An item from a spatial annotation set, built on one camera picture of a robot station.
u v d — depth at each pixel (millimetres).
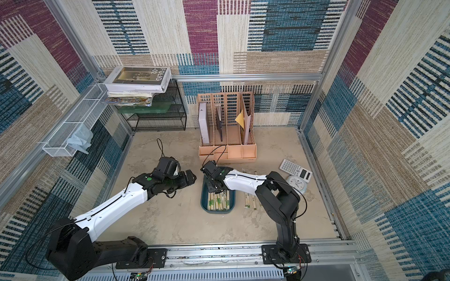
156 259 729
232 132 1201
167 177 665
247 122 870
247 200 893
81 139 670
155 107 949
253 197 894
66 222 417
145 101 806
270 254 732
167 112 964
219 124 1037
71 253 394
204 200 870
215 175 711
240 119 893
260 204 508
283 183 491
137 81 826
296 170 991
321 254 757
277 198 491
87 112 828
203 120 970
